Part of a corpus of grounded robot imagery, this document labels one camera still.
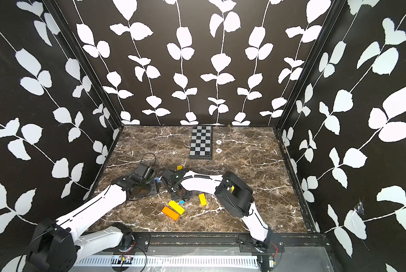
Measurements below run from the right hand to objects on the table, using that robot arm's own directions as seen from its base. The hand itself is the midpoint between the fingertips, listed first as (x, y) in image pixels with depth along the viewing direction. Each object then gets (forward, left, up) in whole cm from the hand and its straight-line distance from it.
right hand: (177, 196), depth 87 cm
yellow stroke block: (+17, +1, 0) cm, 17 cm away
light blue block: (-2, +4, +22) cm, 22 cm away
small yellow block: (-1, -14, -2) cm, 14 cm away
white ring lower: (+31, -23, -1) cm, 38 cm away
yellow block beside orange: (-5, 0, 0) cm, 5 cm away
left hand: (+3, +10, +6) cm, 12 cm away
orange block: (-9, +2, 0) cm, 9 cm away
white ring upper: (+38, -23, -1) cm, 44 cm away
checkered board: (+31, -12, +2) cm, 33 cm away
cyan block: (-3, -3, 0) cm, 4 cm away
